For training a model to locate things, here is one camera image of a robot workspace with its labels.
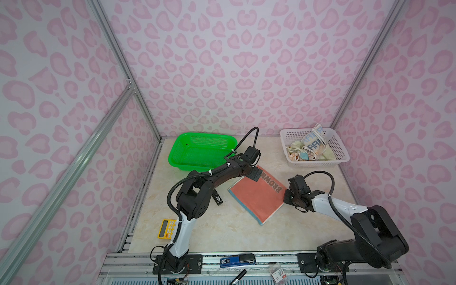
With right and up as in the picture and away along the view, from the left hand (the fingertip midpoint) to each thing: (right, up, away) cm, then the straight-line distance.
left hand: (255, 170), depth 95 cm
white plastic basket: (+23, +20, +19) cm, 36 cm away
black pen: (-10, -39, -26) cm, 48 cm away
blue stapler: (-10, -33, -25) cm, 43 cm away
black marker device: (-20, -13, -5) cm, 25 cm away
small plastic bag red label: (+6, -38, -26) cm, 46 cm away
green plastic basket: (-36, +10, +18) cm, 42 cm away
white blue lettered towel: (+37, +15, +12) cm, 42 cm away
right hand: (+15, -12, -4) cm, 20 cm away
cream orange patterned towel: (+21, +7, 0) cm, 22 cm away
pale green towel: (+44, +8, +9) cm, 45 cm away
